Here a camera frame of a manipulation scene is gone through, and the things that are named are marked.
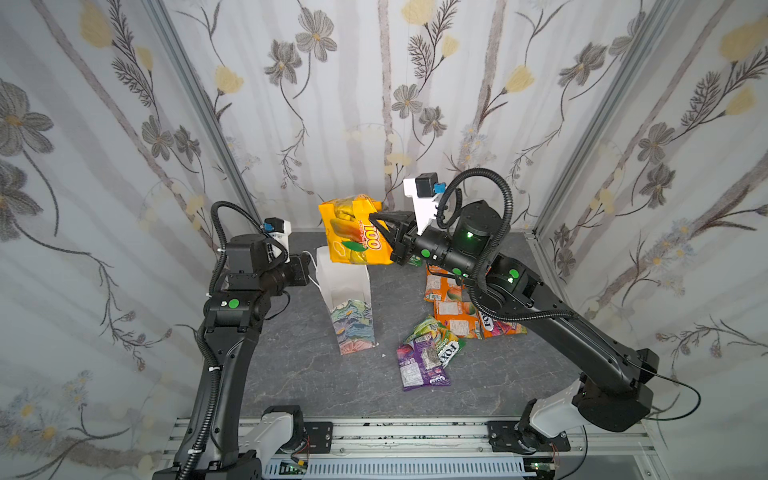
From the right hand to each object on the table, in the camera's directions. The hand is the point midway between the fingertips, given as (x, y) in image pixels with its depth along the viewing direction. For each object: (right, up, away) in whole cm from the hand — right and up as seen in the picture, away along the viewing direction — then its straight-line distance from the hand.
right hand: (376, 207), depth 48 cm
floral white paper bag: (-12, -19, +51) cm, 56 cm away
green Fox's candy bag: (+20, -33, +39) cm, 55 cm away
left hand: (-17, -6, +20) cm, 27 cm away
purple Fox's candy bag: (+11, -38, +34) cm, 52 cm away
